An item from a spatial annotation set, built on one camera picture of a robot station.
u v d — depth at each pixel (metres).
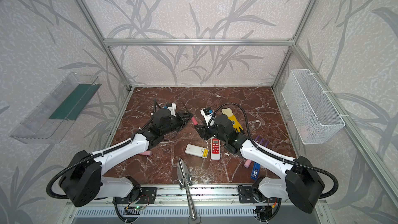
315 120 0.61
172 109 0.77
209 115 0.67
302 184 0.40
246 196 0.73
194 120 0.79
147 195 0.72
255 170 0.79
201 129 0.68
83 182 0.41
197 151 0.87
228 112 1.03
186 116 0.80
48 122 0.64
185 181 0.78
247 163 0.83
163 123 0.63
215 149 0.88
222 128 0.59
